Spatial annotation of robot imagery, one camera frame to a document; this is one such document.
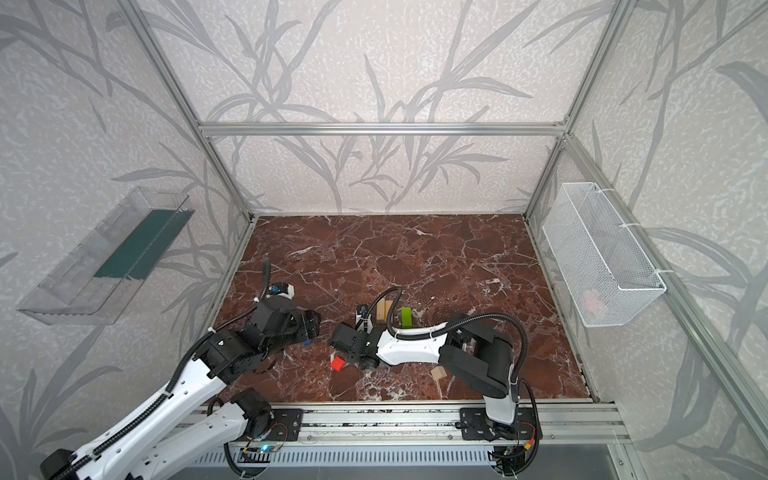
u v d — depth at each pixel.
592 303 0.73
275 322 0.56
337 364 0.84
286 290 0.69
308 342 0.67
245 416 0.62
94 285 0.64
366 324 0.77
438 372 0.82
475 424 0.72
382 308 0.91
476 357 0.46
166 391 0.45
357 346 0.65
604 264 0.62
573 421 0.76
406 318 0.94
